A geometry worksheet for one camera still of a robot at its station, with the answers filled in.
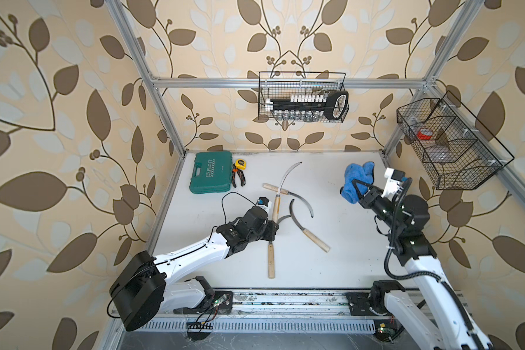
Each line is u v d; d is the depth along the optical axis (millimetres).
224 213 693
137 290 408
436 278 467
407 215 525
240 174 1113
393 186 619
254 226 632
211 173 1052
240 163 1139
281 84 912
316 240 887
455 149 736
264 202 738
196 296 610
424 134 807
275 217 820
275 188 1079
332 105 844
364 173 681
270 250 860
